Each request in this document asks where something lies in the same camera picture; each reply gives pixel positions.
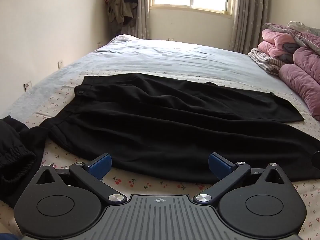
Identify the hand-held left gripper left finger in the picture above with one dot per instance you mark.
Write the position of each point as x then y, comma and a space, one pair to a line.
100, 164

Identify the cherry print cloth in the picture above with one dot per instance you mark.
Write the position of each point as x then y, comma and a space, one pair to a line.
150, 183

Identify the black garment with elastic cuff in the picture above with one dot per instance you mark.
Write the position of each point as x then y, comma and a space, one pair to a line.
15, 155

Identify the white floral pillow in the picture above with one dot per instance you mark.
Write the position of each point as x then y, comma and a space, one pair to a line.
298, 25

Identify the clothes heap by window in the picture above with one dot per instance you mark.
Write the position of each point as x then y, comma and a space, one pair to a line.
120, 2

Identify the black pants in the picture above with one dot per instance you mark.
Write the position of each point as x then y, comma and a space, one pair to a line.
162, 130

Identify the bed with grey sheet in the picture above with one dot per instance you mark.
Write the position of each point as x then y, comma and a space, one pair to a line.
175, 57

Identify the mauve quilt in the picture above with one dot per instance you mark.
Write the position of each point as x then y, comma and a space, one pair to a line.
302, 80

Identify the light pink quilt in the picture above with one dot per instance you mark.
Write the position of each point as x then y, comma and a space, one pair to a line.
273, 42

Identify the grey patterned curtain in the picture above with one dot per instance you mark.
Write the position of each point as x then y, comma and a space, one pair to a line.
143, 7
246, 15

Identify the striped cloth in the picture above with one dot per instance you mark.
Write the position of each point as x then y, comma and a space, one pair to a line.
265, 61

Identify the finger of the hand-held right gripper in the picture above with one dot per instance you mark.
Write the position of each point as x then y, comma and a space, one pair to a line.
317, 158

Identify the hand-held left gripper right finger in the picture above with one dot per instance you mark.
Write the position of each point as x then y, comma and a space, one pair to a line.
220, 164

